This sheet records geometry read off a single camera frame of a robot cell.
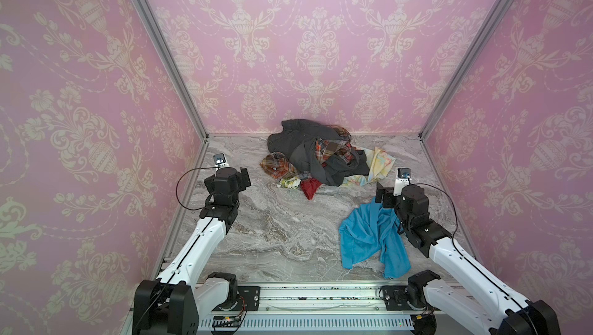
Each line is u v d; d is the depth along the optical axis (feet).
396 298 2.40
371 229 2.80
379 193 2.46
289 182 3.23
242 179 2.49
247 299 2.41
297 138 3.77
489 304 1.42
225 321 2.40
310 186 3.12
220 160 2.27
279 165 3.41
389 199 2.40
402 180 2.26
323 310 2.39
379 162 3.45
